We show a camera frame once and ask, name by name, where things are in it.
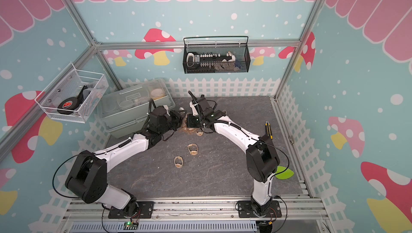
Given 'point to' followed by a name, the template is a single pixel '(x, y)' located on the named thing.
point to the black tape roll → (70, 104)
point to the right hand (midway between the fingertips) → (185, 121)
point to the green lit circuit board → (130, 225)
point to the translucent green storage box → (124, 111)
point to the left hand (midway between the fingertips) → (188, 114)
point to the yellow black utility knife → (268, 129)
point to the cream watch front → (178, 165)
